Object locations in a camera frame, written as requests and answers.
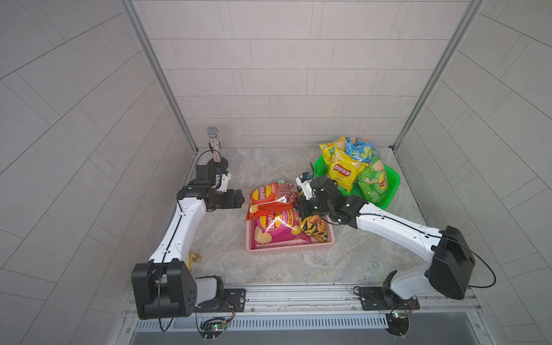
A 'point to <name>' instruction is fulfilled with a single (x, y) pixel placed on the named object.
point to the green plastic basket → (393, 177)
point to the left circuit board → (212, 328)
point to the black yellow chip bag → (315, 226)
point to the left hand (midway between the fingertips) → (236, 196)
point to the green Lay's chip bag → (373, 178)
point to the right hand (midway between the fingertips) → (291, 206)
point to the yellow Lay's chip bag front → (336, 157)
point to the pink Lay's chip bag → (282, 227)
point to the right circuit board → (398, 323)
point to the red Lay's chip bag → (270, 198)
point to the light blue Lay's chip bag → (360, 149)
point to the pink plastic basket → (290, 248)
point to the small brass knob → (195, 257)
